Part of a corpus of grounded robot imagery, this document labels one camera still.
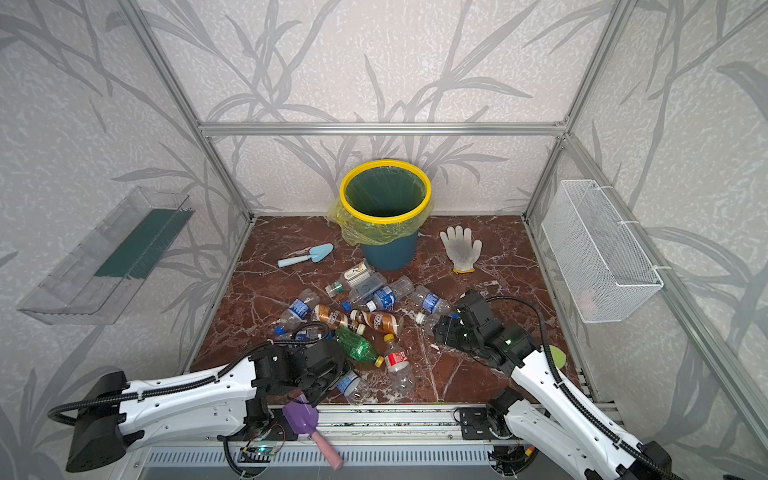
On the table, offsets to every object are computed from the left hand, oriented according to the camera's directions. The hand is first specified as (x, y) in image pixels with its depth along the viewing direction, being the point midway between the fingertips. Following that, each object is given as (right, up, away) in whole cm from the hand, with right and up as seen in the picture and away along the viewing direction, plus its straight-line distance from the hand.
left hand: (354, 373), depth 76 cm
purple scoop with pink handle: (-13, -11, -1) cm, 17 cm away
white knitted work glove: (+34, +30, +33) cm, 56 cm away
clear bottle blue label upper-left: (-19, +13, +13) cm, 26 cm away
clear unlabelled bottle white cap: (+20, +9, +15) cm, 27 cm away
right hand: (+23, +12, +2) cm, 26 cm away
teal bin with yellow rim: (+5, +46, +28) cm, 54 cm away
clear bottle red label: (+11, +1, +3) cm, 12 cm away
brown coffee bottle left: (-8, +11, +11) cm, 18 cm away
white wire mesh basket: (+55, +27, -15) cm, 63 cm away
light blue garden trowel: (-19, +29, +33) cm, 48 cm away
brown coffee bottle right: (+7, +10, +11) cm, 16 cm away
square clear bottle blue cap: (-1, +18, +18) cm, 25 cm away
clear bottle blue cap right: (+21, +14, +15) cm, 30 cm away
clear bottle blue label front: (-1, -5, +3) cm, 6 cm away
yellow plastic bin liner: (0, +37, +10) cm, 38 cm away
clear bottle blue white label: (+7, +16, +15) cm, 23 cm away
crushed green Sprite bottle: (-1, +3, +11) cm, 12 cm away
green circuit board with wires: (-23, -18, -4) cm, 30 cm away
